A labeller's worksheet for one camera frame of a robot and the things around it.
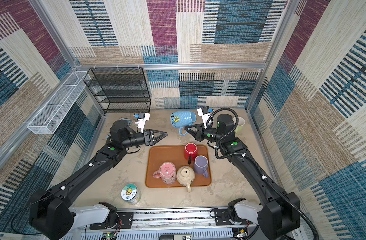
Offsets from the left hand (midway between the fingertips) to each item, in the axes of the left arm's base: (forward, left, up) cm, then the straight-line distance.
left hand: (165, 133), depth 69 cm
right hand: (+2, -9, -1) cm, 10 cm away
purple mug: (-6, -17, -23) cm, 29 cm away
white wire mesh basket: (+12, +55, +2) cm, 57 cm away
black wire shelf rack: (+50, +37, -10) cm, 63 cm away
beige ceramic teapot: (-11, -9, -22) cm, 26 cm away
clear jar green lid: (-19, +18, -23) cm, 35 cm away
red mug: (+3, -12, -22) cm, 25 cm away
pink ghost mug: (-10, +1, -19) cm, 22 cm away
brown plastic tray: (+5, +9, -31) cm, 32 cm away
